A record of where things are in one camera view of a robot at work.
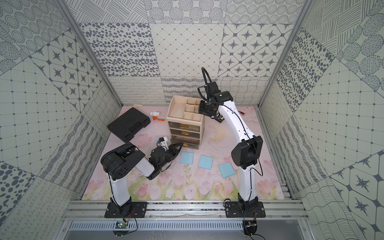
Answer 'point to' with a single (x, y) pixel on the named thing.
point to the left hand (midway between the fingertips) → (187, 146)
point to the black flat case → (128, 123)
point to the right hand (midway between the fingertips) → (201, 114)
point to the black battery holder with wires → (217, 117)
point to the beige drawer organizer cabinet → (183, 118)
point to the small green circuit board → (120, 224)
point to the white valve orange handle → (155, 114)
